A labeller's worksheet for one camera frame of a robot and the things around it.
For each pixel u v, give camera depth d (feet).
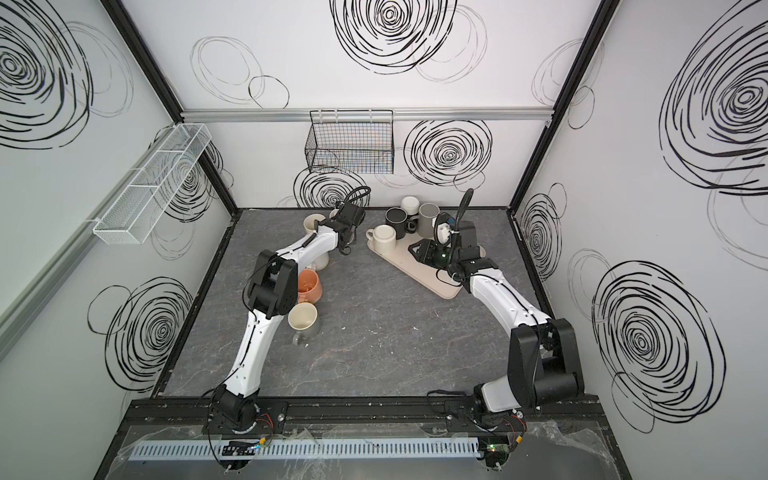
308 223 3.43
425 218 3.45
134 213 2.39
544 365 1.40
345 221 2.81
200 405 2.51
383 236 3.36
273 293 2.04
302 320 2.84
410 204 3.61
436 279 2.47
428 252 2.47
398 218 3.46
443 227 2.54
